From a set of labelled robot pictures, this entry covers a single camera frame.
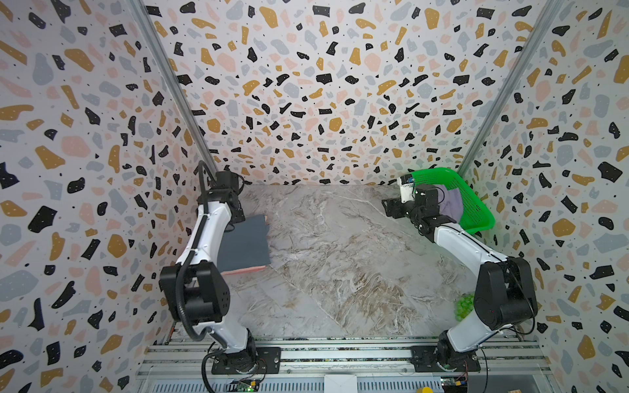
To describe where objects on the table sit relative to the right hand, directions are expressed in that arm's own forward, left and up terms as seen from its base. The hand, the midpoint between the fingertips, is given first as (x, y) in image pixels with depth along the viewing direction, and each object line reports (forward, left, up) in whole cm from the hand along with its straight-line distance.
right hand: (390, 193), depth 89 cm
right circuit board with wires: (-55, -16, -23) cm, 62 cm away
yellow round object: (-57, -4, -16) cm, 59 cm away
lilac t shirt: (+13, -33, -20) cm, 41 cm away
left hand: (-11, +59, 0) cm, 60 cm away
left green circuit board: (-56, +46, -21) cm, 76 cm away
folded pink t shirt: (-23, +52, -17) cm, 59 cm away
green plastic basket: (+4, -41, -20) cm, 46 cm away
